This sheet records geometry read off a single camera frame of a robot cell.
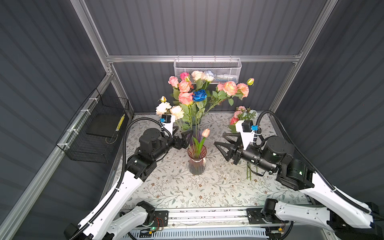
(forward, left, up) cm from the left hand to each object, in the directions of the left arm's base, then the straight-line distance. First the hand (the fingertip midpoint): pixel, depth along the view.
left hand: (186, 129), depth 66 cm
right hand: (-12, -13, +7) cm, 19 cm away
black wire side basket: (+4, +46, -7) cm, 47 cm away
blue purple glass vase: (+2, -5, -9) cm, 10 cm away
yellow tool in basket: (+11, +34, -6) cm, 36 cm away
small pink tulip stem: (-1, -6, -13) cm, 14 cm away
